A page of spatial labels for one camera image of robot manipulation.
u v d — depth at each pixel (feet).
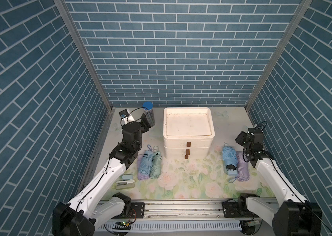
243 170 2.70
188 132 2.53
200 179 2.77
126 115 2.00
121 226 2.37
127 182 2.65
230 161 2.77
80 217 1.23
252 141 2.06
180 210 2.47
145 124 2.17
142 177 2.66
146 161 2.81
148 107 3.16
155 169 2.71
